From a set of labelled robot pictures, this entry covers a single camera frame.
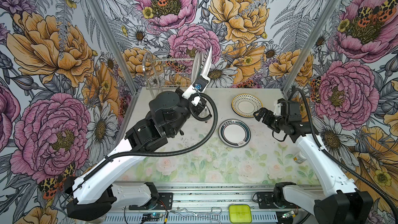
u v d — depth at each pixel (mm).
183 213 716
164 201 734
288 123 576
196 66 1153
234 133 975
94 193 369
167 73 1154
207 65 459
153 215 712
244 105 1092
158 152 411
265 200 741
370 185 382
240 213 701
